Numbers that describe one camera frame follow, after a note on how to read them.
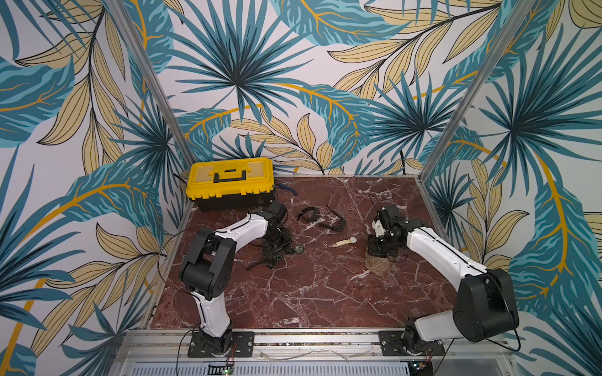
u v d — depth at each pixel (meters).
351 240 0.96
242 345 0.73
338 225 1.00
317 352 0.73
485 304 0.42
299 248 0.94
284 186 1.16
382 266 0.90
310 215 1.04
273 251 0.82
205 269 0.48
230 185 0.93
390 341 0.74
